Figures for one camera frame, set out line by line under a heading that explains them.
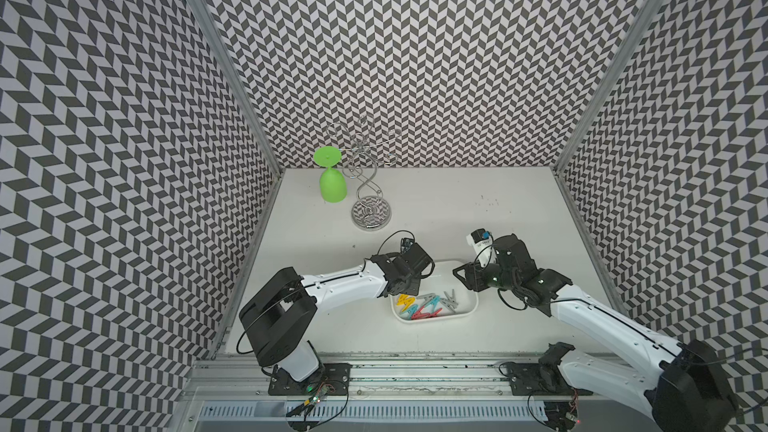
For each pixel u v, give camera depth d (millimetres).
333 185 845
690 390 383
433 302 845
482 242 717
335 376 720
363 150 824
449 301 851
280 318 433
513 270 609
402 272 649
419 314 826
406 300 847
